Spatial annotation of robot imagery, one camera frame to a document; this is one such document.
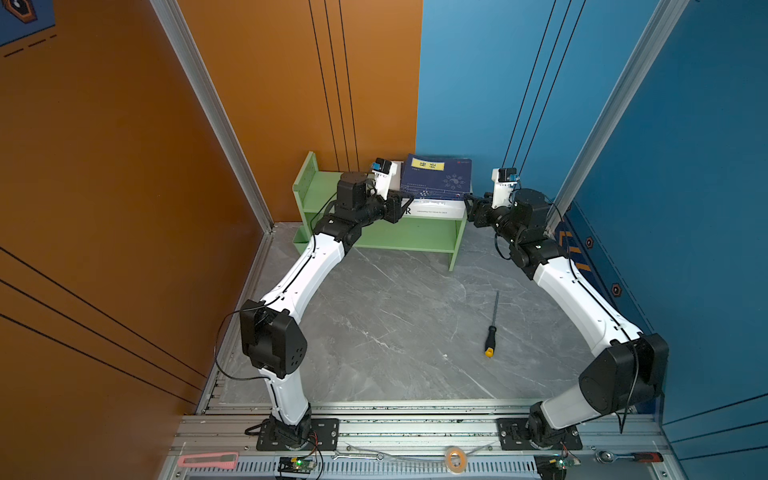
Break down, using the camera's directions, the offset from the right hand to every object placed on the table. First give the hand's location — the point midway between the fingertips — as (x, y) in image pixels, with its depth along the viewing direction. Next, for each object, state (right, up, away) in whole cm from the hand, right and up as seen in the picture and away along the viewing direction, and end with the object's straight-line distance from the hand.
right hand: (472, 194), depth 77 cm
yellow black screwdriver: (+8, -43, +9) cm, 44 cm away
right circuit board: (+18, -66, -7) cm, 69 cm away
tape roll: (-6, -65, -7) cm, 65 cm away
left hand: (-17, +1, 0) cm, 17 cm away
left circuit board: (-44, -66, -7) cm, 79 cm away
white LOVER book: (-9, -3, +4) cm, 10 cm away
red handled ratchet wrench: (+37, -63, -8) cm, 74 cm away
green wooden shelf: (-46, +5, +15) cm, 48 cm away
